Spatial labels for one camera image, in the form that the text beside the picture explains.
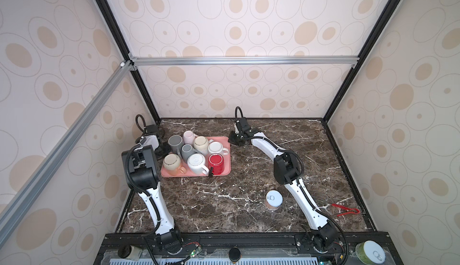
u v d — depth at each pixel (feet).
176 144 3.10
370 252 2.22
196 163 2.90
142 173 1.82
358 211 2.71
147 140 2.25
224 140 3.38
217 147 3.16
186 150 3.03
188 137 3.21
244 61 3.02
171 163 2.89
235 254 2.09
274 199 2.65
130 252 2.12
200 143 3.20
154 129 2.84
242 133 2.88
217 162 2.92
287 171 2.30
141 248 2.36
